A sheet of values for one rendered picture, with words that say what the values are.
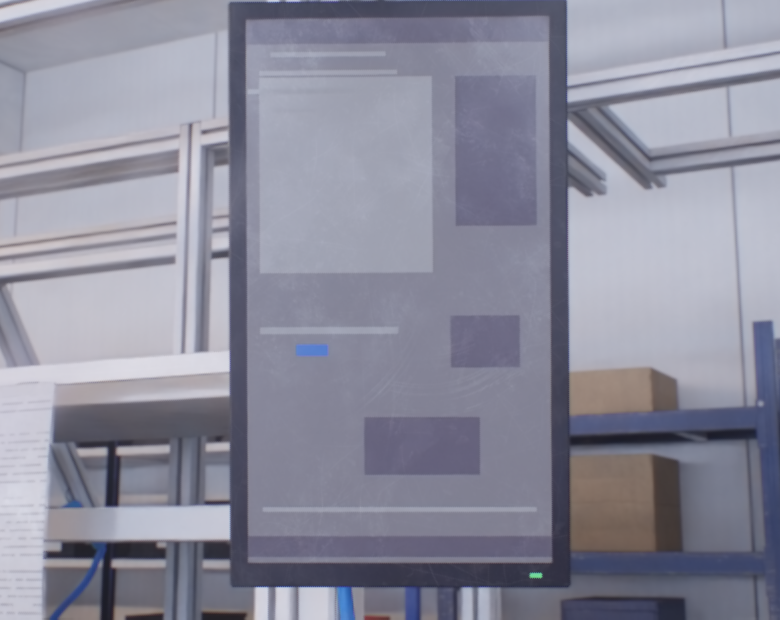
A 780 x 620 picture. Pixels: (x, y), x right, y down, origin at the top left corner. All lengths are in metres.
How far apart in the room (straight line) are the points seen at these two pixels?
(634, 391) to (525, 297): 3.22
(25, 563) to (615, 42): 3.94
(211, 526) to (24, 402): 0.27
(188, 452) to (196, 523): 0.59
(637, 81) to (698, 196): 2.87
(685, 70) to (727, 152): 0.41
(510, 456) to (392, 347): 0.14
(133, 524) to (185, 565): 0.53
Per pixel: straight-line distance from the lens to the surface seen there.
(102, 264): 2.96
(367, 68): 1.12
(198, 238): 2.20
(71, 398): 1.70
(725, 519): 4.69
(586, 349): 4.87
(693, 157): 2.40
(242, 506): 1.13
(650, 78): 2.01
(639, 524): 4.27
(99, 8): 1.73
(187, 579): 2.14
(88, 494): 2.84
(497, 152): 1.11
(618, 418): 4.28
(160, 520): 1.59
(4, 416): 1.63
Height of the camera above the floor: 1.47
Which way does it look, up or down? 11 degrees up
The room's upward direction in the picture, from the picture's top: straight up
